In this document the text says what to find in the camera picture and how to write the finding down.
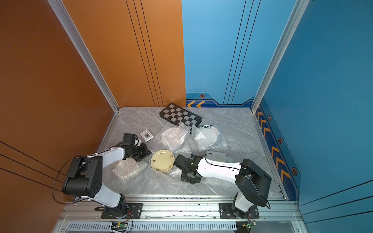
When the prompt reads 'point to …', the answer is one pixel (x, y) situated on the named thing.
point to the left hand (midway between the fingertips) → (152, 149)
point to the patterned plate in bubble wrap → (208, 137)
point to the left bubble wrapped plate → (126, 170)
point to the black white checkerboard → (176, 114)
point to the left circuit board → (119, 226)
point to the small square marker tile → (146, 135)
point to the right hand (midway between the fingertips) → (186, 180)
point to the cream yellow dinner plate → (162, 160)
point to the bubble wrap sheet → (193, 149)
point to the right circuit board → (249, 225)
